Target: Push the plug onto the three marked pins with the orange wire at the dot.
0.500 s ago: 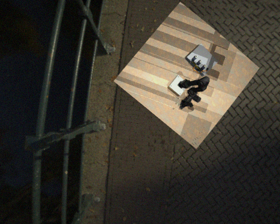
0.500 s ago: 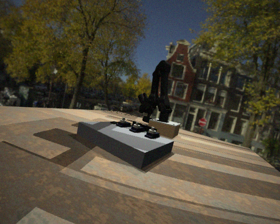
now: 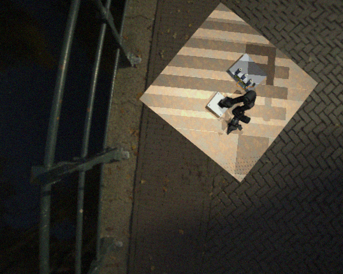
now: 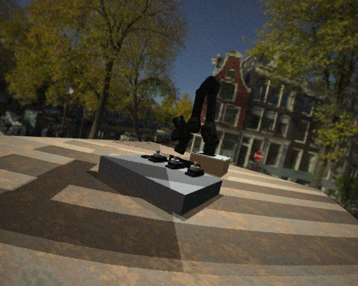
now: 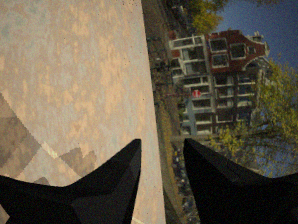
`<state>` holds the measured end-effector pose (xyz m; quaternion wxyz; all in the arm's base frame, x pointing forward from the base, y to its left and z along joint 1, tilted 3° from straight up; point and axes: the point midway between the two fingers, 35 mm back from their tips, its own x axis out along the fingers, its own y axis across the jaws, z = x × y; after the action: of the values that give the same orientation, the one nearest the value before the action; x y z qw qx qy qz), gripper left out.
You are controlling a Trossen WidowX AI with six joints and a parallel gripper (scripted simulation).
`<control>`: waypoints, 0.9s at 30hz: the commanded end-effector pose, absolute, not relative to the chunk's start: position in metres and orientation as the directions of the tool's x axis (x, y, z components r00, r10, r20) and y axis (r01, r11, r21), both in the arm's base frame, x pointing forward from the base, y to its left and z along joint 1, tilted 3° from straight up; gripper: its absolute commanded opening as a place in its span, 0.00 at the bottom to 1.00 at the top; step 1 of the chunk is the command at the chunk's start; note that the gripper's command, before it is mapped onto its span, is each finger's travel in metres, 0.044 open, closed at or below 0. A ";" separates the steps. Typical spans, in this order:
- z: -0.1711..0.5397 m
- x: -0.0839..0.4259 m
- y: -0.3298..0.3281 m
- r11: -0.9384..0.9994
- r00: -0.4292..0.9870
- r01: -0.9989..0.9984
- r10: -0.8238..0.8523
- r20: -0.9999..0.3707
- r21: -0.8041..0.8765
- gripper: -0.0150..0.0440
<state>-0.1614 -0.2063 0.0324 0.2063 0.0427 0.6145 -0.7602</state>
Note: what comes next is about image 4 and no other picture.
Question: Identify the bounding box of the black pin header strip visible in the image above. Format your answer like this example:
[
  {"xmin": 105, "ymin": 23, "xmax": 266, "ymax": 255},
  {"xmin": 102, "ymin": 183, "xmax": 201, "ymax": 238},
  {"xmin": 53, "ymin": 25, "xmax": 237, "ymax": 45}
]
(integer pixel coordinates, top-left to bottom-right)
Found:
[{"xmin": 169, "ymin": 155, "xmax": 201, "ymax": 168}]

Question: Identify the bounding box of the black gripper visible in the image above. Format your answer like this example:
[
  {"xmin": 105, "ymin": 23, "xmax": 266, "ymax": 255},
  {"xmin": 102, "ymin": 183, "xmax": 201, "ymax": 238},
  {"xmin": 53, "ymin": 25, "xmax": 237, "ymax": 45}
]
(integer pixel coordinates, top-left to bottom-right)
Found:
[{"xmin": 174, "ymin": 132, "xmax": 194, "ymax": 155}]

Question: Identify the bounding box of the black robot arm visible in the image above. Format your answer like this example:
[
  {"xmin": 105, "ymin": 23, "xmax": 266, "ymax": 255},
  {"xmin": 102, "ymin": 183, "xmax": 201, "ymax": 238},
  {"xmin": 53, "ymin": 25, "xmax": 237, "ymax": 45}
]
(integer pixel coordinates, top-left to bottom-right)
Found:
[{"xmin": 171, "ymin": 76, "xmax": 221, "ymax": 157}]

